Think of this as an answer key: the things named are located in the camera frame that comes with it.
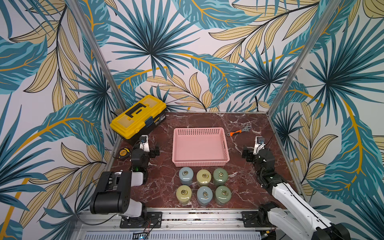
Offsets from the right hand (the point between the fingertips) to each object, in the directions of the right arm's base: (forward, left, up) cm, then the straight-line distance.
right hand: (254, 145), depth 82 cm
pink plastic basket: (+8, +29, -14) cm, 33 cm away
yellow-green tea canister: (-14, +29, -7) cm, 33 cm away
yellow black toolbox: (+18, +67, +2) cm, 69 cm away
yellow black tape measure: (+4, +77, -12) cm, 78 cm away
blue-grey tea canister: (-23, +29, -7) cm, 38 cm away
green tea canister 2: (-23, +20, -8) cm, 31 cm away
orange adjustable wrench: (+24, -5, -16) cm, 29 cm away
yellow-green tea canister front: (-22, +39, -7) cm, 46 cm away
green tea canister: (-14, +20, -7) cm, 26 cm away
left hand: (+8, +60, -6) cm, 61 cm away
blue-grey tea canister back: (-12, +38, -8) cm, 41 cm away
